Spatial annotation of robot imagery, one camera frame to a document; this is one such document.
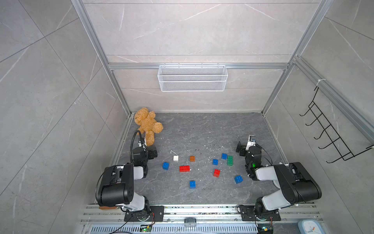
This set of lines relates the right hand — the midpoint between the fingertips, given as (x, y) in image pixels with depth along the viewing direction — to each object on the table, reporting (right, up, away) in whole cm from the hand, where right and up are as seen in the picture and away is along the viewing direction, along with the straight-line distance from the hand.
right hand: (248, 142), depth 92 cm
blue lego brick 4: (-10, -20, -11) cm, 25 cm away
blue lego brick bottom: (-37, -22, -13) cm, 45 cm away
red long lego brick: (-42, -16, -4) cm, 45 cm away
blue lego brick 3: (-16, -9, 0) cm, 18 cm away
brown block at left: (-81, -31, -19) cm, 89 cm away
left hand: (-66, -2, +2) cm, 66 cm away
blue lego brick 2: (-22, -12, -1) cm, 25 cm away
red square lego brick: (-22, -17, -8) cm, 29 cm away
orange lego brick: (-37, -10, 0) cm, 38 cm away
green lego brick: (-13, -11, -1) cm, 17 cm away
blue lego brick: (-53, -13, -7) cm, 55 cm away
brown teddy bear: (-71, +15, +11) cm, 73 cm away
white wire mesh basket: (-37, +43, +4) cm, 57 cm away
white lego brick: (-47, -10, 0) cm, 49 cm away
